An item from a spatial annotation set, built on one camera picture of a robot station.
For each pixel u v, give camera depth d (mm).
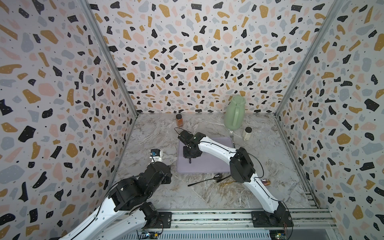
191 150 731
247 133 1006
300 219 762
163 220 733
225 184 857
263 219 740
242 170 603
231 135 1090
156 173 469
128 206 428
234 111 953
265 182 849
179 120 1094
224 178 876
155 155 585
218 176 874
